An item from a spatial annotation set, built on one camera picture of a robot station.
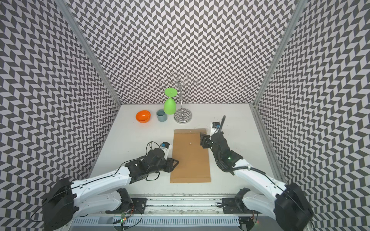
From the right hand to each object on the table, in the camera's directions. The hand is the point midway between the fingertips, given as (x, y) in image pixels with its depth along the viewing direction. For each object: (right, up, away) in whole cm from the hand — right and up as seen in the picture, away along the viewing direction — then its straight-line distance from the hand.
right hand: (205, 135), depth 81 cm
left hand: (-17, -15, -2) cm, 23 cm away
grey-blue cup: (-30, +11, +24) cm, 40 cm away
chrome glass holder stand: (-15, +12, +29) cm, 34 cm away
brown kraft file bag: (-6, -21, +11) cm, 24 cm away
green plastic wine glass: (-21, +17, +6) cm, 28 cm away
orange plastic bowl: (-44, +11, +24) cm, 52 cm away
